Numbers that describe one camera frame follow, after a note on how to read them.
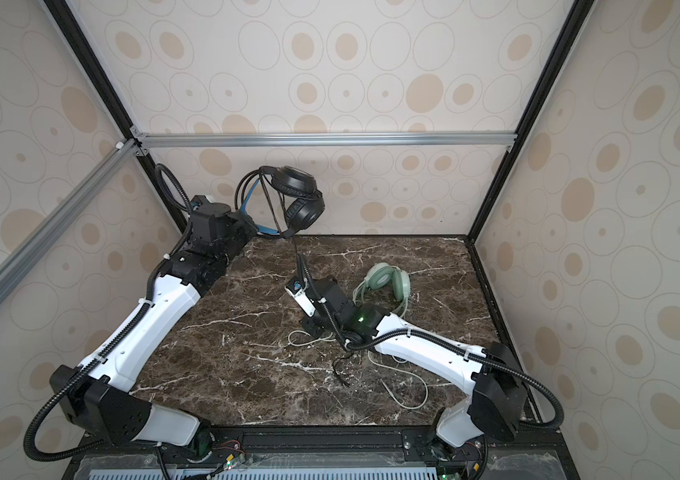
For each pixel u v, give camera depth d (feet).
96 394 1.27
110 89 2.62
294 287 2.09
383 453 2.39
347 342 1.72
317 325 2.16
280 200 2.38
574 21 2.26
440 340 1.53
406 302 3.15
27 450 1.21
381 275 3.21
